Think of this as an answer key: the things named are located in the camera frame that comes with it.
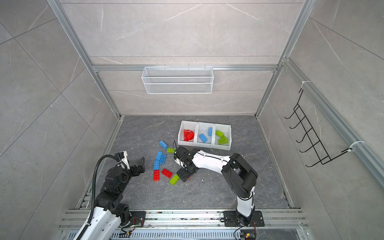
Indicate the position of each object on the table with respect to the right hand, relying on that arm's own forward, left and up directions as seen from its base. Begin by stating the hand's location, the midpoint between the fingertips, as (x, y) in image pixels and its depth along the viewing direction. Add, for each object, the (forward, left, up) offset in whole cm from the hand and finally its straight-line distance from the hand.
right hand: (187, 172), depth 88 cm
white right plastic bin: (+31, -28, +3) cm, 42 cm away
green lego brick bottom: (-4, +7, 0) cm, 9 cm away
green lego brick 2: (+26, -24, +2) cm, 36 cm away
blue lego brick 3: (+29, -16, +4) cm, 33 cm away
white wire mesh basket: (+54, +5, +29) cm, 62 cm away
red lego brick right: (-7, -1, +9) cm, 12 cm away
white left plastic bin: (+34, 0, +4) cm, 35 cm away
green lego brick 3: (+21, -25, +2) cm, 33 cm away
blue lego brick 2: (+5, +19, +1) cm, 20 cm away
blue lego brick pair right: (+10, +16, 0) cm, 18 cm away
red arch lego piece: (+27, -1, +1) cm, 27 cm away
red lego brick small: (0, +12, 0) cm, 12 cm away
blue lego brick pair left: (+12, +18, +1) cm, 22 cm away
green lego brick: (+16, +11, 0) cm, 19 cm away
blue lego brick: (+20, +16, +1) cm, 26 cm away
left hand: (+4, +28, +14) cm, 31 cm away
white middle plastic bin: (+33, -11, +2) cm, 35 cm away
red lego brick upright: (-2, +18, +1) cm, 18 cm away
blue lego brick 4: (+25, -11, 0) cm, 27 cm away
